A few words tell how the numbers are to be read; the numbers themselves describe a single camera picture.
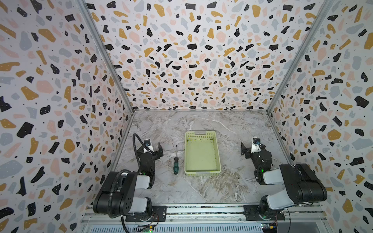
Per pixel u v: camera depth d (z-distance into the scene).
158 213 0.73
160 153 0.84
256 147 0.79
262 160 0.69
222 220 0.73
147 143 0.75
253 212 0.74
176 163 0.90
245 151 0.84
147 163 0.67
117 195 0.44
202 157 0.95
